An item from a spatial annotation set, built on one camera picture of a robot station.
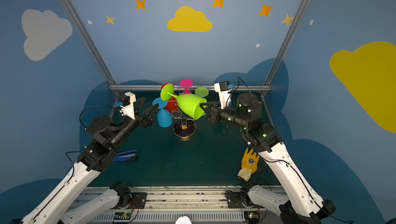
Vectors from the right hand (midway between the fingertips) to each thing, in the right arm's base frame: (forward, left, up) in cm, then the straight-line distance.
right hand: (203, 103), depth 58 cm
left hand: (+2, +22, -1) cm, 22 cm away
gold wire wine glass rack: (+15, +13, -42) cm, 46 cm away
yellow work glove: (-7, -27, -42) cm, 50 cm away
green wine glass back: (+21, +1, -14) cm, 25 cm away
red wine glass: (+16, +18, -21) cm, 32 cm away
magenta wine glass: (+25, +10, -13) cm, 30 cm away
